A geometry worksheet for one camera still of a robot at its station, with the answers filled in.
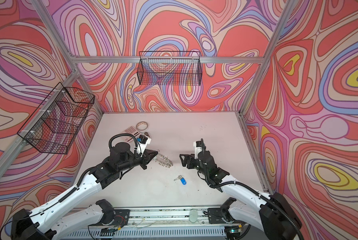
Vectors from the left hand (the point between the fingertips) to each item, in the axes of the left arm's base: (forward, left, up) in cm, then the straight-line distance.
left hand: (159, 152), depth 72 cm
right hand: (+3, -14, -11) cm, 18 cm away
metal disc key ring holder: (-2, -2, -4) cm, 5 cm away
